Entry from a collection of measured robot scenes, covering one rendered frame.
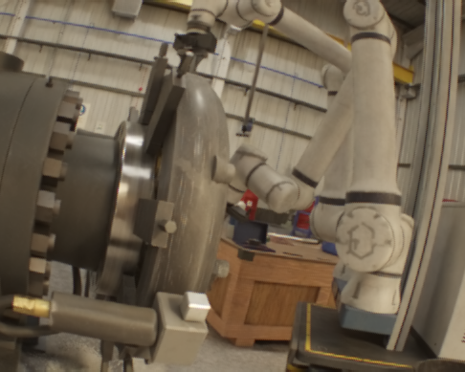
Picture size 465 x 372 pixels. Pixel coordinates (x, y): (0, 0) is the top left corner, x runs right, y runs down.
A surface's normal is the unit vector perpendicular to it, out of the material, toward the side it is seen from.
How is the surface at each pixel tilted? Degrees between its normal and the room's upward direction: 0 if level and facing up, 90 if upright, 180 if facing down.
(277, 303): 90
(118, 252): 108
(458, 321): 90
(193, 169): 69
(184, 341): 113
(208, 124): 53
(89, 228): 102
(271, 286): 90
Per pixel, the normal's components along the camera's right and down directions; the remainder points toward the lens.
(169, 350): 0.24, 0.46
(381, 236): -0.46, -0.01
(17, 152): 0.40, -0.25
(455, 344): -0.18, -0.03
